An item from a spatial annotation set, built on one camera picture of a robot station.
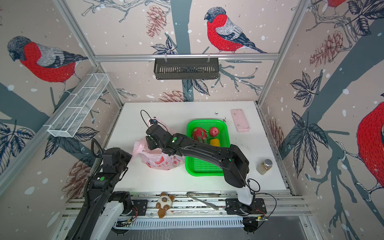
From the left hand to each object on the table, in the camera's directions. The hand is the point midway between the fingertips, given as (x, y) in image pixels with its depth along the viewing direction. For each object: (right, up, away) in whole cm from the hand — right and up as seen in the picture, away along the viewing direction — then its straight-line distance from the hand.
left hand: (127, 151), depth 79 cm
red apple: (+49, +9, +18) cm, 53 cm away
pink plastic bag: (+17, -2, -6) cm, 18 cm away
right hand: (+12, +7, -1) cm, 14 cm away
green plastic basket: (+38, -12, +9) cm, 41 cm away
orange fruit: (+49, +2, +13) cm, 51 cm away
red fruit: (+40, +7, +13) cm, 43 cm away
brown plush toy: (+22, -24, -6) cm, 33 cm away
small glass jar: (+74, -9, -1) cm, 74 cm away
